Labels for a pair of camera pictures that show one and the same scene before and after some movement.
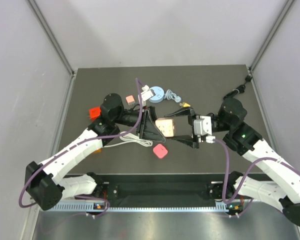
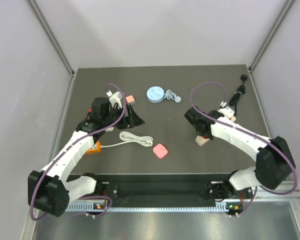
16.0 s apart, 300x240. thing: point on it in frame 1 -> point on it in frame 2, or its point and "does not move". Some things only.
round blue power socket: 159,94 does not move
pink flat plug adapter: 160,150 does not move
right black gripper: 187,140 -> 210,137
